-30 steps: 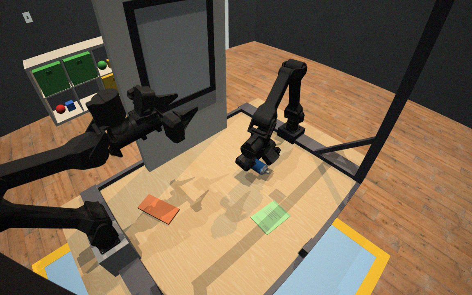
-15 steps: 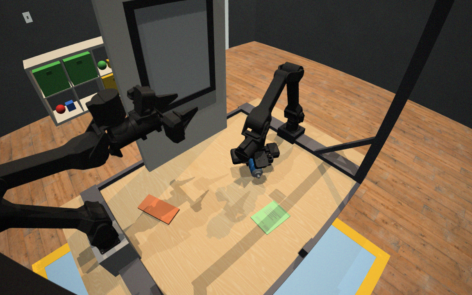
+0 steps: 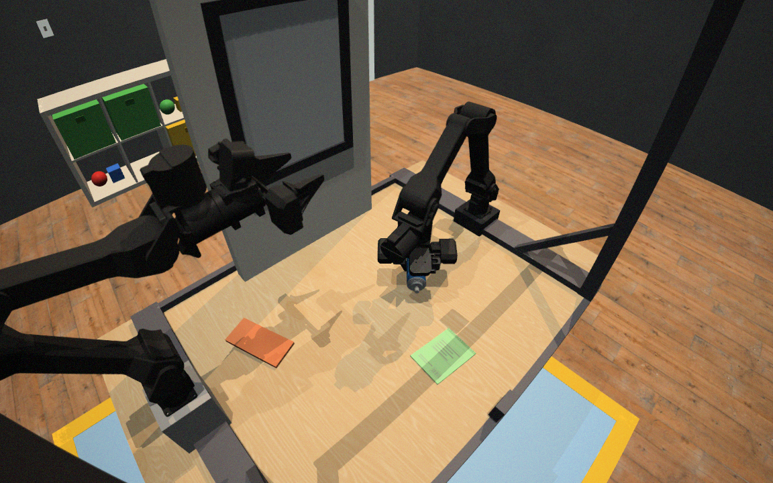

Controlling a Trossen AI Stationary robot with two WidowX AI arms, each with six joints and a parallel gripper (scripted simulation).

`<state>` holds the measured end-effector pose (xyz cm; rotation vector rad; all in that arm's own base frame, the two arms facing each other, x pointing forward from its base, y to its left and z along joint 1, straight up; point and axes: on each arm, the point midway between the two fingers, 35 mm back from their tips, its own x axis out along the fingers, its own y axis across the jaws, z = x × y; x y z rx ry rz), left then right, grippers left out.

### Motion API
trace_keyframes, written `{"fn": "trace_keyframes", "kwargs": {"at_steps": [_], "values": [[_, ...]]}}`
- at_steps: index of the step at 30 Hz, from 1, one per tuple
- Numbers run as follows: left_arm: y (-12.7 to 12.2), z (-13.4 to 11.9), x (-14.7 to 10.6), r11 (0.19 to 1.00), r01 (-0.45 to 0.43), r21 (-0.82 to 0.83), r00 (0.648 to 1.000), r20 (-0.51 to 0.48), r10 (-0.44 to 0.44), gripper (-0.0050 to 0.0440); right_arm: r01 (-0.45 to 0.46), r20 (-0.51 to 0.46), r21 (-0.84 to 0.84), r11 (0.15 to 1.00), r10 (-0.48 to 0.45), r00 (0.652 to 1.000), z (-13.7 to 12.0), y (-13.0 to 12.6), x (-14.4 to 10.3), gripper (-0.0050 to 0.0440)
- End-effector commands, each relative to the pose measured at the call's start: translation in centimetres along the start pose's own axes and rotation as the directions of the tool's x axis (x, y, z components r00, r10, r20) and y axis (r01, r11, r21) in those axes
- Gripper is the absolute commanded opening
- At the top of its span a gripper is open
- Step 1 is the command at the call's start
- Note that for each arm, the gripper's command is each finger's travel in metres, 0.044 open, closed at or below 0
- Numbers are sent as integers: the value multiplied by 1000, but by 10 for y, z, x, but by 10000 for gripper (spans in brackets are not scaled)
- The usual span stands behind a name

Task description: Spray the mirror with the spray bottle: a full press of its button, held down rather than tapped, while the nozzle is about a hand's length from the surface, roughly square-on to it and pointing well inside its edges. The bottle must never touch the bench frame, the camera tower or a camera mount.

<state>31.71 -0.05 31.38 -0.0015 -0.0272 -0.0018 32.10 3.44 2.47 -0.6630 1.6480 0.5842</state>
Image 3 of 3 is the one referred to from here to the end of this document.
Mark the orange flat rectangular block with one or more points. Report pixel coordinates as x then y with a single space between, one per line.
260 342

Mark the black rectangular frame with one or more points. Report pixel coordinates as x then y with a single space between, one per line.
211 11

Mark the grey wall panel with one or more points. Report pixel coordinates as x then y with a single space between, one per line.
345 193

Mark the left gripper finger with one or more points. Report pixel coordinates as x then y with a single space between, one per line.
305 190
265 166

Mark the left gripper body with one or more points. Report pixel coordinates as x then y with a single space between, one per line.
282 205

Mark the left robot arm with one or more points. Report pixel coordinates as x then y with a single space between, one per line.
142 247

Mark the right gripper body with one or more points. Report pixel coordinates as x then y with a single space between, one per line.
444 248

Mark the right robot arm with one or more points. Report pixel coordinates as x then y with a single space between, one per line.
422 193

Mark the green flat sheet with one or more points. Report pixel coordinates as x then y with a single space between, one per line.
443 355

